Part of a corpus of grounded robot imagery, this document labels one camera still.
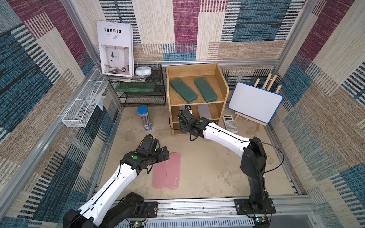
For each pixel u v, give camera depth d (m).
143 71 0.88
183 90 0.83
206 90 0.82
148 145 0.59
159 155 0.70
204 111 0.91
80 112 0.94
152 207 0.74
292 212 0.73
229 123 1.08
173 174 0.85
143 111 0.91
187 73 0.93
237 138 0.52
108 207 0.43
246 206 0.74
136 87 1.01
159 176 0.85
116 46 0.77
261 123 0.99
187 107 0.76
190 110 0.78
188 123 0.65
